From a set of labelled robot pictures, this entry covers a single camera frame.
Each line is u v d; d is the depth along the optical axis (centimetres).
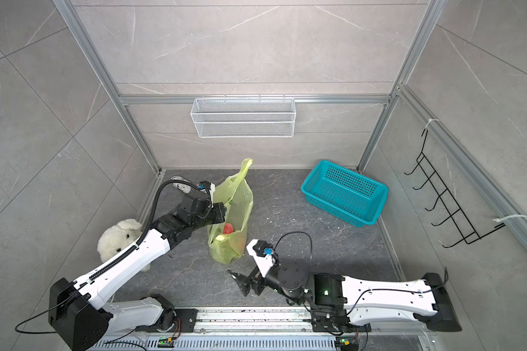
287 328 73
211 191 70
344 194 110
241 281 52
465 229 61
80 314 38
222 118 100
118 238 73
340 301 47
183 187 107
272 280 53
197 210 59
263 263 52
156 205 56
